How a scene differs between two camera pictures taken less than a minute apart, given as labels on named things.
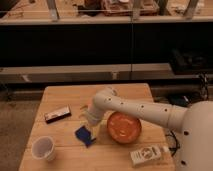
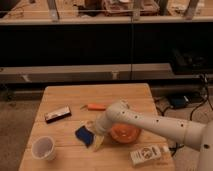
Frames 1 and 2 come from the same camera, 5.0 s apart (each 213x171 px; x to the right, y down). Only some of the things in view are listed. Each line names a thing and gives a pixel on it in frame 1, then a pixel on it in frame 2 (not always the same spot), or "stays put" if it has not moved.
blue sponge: x=84 y=134 stays put
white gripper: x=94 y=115 → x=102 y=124
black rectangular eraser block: x=58 y=115 stays put
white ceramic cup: x=43 y=148 stays put
